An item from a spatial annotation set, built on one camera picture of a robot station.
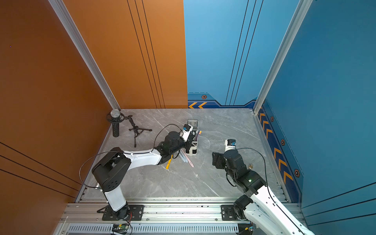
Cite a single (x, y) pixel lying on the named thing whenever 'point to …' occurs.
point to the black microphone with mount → (115, 117)
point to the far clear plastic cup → (194, 123)
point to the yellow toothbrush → (167, 165)
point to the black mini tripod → (137, 130)
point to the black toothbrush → (193, 133)
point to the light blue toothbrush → (182, 156)
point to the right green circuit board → (246, 229)
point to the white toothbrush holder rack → (193, 149)
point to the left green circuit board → (120, 228)
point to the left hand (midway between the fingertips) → (195, 133)
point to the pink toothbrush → (188, 159)
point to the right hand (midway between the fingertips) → (217, 154)
